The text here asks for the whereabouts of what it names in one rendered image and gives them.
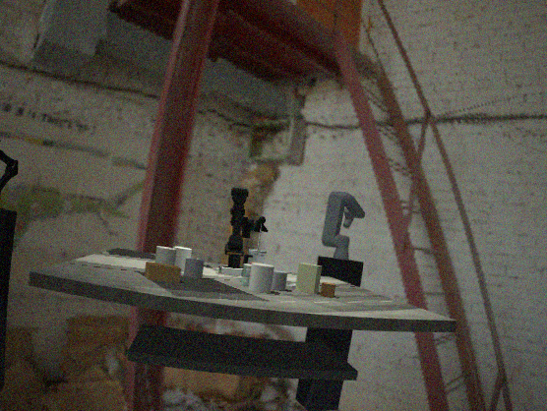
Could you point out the pale green box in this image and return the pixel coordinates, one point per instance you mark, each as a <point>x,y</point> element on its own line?
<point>308,278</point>

